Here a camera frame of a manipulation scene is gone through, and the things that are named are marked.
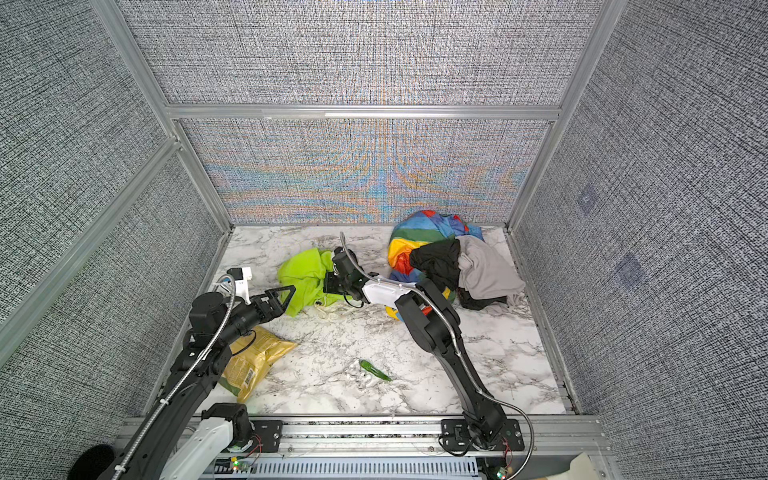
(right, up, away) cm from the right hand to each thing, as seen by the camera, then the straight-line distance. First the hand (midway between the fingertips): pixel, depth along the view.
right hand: (322, 285), depth 100 cm
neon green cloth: (-4, +5, -5) cm, 8 cm away
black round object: (-42, -35, -36) cm, 65 cm away
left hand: (-6, +1, -24) cm, 25 cm away
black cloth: (+38, +8, -2) cm, 39 cm away
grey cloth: (+52, +5, -7) cm, 53 cm away
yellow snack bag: (-14, -16, -22) cm, 31 cm away
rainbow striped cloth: (+33, +19, +10) cm, 39 cm away
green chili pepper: (+16, -21, -17) cm, 32 cm away
